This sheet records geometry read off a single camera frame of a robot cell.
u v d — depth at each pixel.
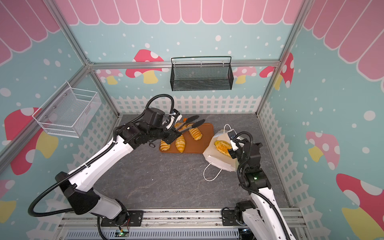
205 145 1.06
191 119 0.80
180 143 0.97
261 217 0.47
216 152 0.94
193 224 0.74
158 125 0.56
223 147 0.92
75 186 0.40
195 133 1.03
